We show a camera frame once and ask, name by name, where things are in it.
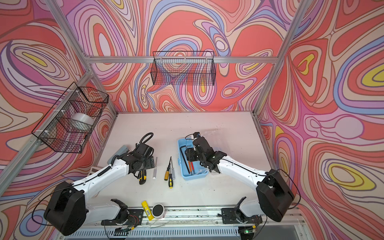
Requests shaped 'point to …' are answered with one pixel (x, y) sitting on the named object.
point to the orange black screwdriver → (167, 172)
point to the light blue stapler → (122, 149)
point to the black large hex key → (183, 158)
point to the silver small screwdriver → (173, 176)
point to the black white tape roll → (158, 211)
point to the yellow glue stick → (149, 214)
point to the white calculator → (93, 169)
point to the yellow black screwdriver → (170, 178)
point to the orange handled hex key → (190, 168)
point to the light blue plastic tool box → (198, 171)
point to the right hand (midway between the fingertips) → (190, 155)
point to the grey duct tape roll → (85, 118)
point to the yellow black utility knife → (142, 177)
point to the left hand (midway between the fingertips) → (148, 162)
